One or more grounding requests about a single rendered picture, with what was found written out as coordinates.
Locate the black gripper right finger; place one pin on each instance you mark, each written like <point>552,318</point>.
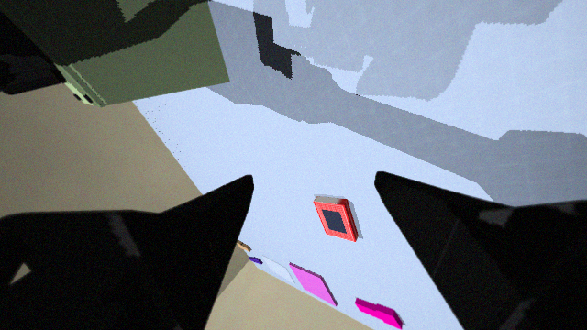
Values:
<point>491,262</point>

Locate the pink flat square panel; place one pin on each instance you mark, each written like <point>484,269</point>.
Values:
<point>313,283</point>

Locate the pale blue mat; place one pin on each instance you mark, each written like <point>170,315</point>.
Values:
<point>482,97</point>

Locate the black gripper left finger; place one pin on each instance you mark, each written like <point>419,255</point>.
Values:
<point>180,255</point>

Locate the magenta flat stepped block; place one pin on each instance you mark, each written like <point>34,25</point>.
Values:
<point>388,315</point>

